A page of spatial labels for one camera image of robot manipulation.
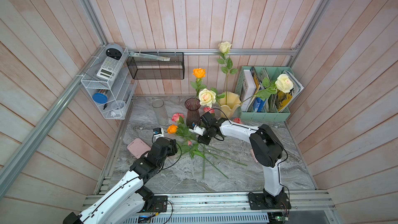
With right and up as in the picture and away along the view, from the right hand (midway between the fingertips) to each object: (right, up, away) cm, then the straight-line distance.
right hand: (199, 137), depth 95 cm
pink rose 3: (-14, +12, +8) cm, 20 cm away
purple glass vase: (-5, +20, -3) cm, 20 cm away
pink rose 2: (+3, +18, -20) cm, 27 cm away
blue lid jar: (-51, +24, -19) cm, 59 cm away
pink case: (-37, -5, -5) cm, 37 cm away
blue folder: (+37, +21, 0) cm, 43 cm away
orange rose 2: (-7, -2, -3) cm, 8 cm away
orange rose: (-11, +5, +3) cm, 12 cm away
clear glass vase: (-24, +16, -2) cm, 29 cm away
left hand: (-16, 0, -15) cm, 22 cm away
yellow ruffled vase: (+17, +21, -8) cm, 28 cm away
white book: (+29, +30, -5) cm, 42 cm away
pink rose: (+25, +11, +5) cm, 28 cm away
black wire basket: (-39, +47, +12) cm, 62 cm away
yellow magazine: (+57, +25, +6) cm, 62 cm away
